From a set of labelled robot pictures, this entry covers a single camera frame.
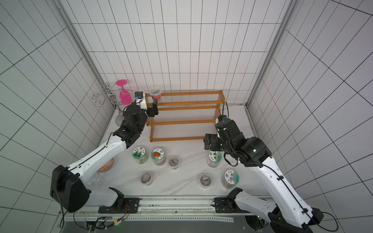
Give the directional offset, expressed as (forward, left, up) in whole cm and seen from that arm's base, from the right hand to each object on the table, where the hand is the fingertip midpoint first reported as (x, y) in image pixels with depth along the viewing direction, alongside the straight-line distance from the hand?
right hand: (206, 139), depth 66 cm
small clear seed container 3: (-13, +31, -22) cm, 40 cm away
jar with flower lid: (0, -6, -21) cm, 22 cm away
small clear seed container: (-2, +18, -24) cm, 30 cm away
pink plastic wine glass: (+37, +56, -10) cm, 68 cm away
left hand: (+20, +32, +4) cm, 38 cm away
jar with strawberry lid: (0, +27, -20) cm, 34 cm away
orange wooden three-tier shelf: (+24, +13, -12) cm, 29 cm away
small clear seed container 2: (+25, +28, +5) cm, 38 cm away
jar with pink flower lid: (-11, -14, -21) cm, 27 cm away
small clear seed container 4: (-11, -1, -23) cm, 26 cm away
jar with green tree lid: (0, +37, -20) cm, 43 cm away
